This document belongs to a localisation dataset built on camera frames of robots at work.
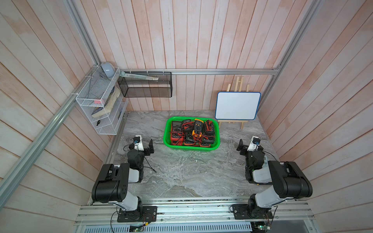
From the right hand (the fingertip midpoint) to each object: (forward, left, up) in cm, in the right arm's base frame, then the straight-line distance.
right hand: (248, 139), depth 90 cm
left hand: (-2, +66, 0) cm, 66 cm away
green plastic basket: (0, +37, -5) cm, 37 cm away
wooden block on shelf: (+4, +89, +21) cm, 91 cm away
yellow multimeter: (+8, +31, +1) cm, 32 cm away
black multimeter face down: (+5, +25, +2) cm, 25 cm away
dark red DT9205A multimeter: (+3, +46, +1) cm, 46 cm away
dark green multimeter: (0, +26, -2) cm, 26 cm away
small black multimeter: (+8, +39, +3) cm, 40 cm away
